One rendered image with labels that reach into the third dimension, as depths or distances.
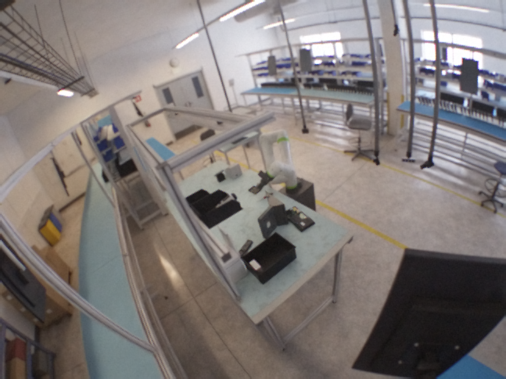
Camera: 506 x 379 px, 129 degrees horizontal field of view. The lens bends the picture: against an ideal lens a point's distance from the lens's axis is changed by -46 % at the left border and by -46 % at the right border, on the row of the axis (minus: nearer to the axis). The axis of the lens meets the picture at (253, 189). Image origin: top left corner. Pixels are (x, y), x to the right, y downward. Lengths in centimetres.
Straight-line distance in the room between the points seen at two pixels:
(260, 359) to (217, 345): 47
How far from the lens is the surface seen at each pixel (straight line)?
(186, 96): 816
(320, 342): 229
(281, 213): 165
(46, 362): 403
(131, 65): 777
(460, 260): 40
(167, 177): 83
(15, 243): 104
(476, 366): 159
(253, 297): 142
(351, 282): 256
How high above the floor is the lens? 222
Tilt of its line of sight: 34 degrees down
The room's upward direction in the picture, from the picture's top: 17 degrees counter-clockwise
